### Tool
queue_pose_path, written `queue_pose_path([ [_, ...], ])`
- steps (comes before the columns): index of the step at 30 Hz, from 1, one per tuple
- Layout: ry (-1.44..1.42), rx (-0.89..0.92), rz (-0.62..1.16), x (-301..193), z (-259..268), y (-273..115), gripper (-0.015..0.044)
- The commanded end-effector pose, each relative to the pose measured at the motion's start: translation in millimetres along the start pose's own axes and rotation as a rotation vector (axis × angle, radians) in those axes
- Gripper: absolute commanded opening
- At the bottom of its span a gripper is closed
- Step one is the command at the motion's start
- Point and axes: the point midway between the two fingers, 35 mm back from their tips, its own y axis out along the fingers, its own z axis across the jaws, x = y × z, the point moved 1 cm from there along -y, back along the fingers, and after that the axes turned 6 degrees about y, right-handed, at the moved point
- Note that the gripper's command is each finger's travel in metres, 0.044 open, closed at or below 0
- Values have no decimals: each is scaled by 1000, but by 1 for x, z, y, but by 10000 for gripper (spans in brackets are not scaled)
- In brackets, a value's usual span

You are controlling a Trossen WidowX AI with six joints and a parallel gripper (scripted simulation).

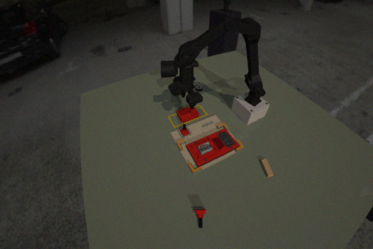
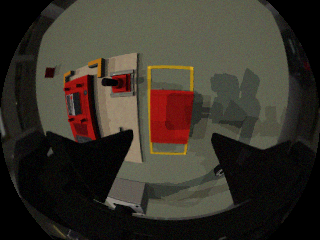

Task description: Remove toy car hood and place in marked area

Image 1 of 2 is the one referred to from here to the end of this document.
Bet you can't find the tan rectangular block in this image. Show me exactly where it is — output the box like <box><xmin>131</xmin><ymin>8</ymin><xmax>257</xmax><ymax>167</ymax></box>
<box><xmin>261</xmin><ymin>159</ymin><xmax>274</xmax><ymax>177</ymax></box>

